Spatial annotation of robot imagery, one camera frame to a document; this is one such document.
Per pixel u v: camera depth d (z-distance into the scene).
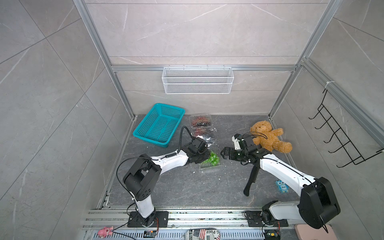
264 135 0.98
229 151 0.76
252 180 0.86
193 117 1.11
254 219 0.73
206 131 1.00
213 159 0.88
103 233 0.68
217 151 0.95
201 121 1.10
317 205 0.41
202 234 0.67
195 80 1.01
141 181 0.46
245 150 0.66
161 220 0.73
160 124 1.14
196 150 0.70
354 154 0.61
